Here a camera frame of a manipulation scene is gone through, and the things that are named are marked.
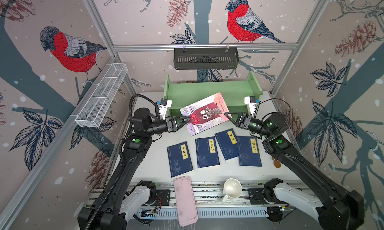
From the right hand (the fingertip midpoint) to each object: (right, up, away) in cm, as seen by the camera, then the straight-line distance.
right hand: (223, 118), depth 62 cm
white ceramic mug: (+7, -38, +13) cm, 41 cm away
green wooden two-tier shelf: (+11, +13, +30) cm, 34 cm away
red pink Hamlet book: (-7, +2, +2) cm, 8 cm away
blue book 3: (+9, -18, +31) cm, 37 cm away
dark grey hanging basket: (-4, +39, +44) cm, 59 cm away
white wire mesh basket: (-62, +2, +8) cm, 62 cm away
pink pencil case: (-16, -44, +8) cm, 47 cm away
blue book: (-21, -26, +24) cm, 42 cm away
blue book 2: (-5, -23, +26) cm, 35 cm away
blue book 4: (+20, -23, +27) cm, 40 cm away
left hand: (-16, -2, +1) cm, 16 cm away
